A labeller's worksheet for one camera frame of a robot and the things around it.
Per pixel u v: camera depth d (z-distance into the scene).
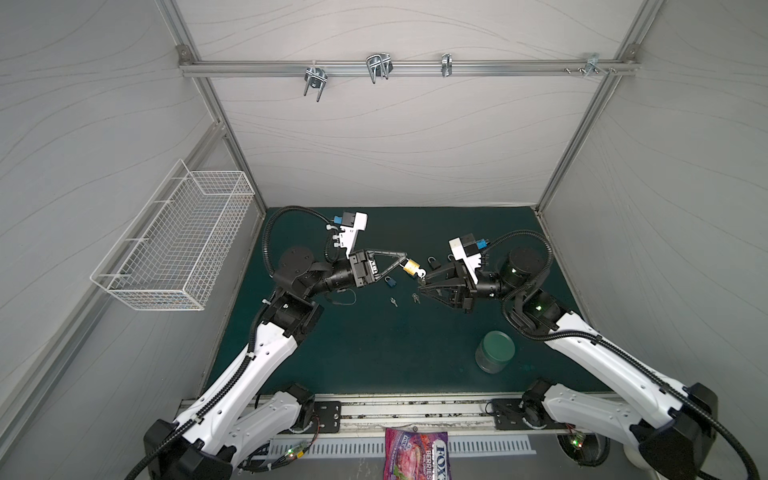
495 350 0.73
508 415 0.73
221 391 0.41
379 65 0.77
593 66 0.77
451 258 0.53
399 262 0.56
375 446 0.70
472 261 0.53
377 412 0.75
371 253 0.55
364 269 0.53
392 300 0.95
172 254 0.69
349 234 0.55
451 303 0.56
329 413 0.74
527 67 1.64
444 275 0.58
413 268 0.55
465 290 0.54
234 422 0.42
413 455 0.67
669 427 0.38
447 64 0.78
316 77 0.79
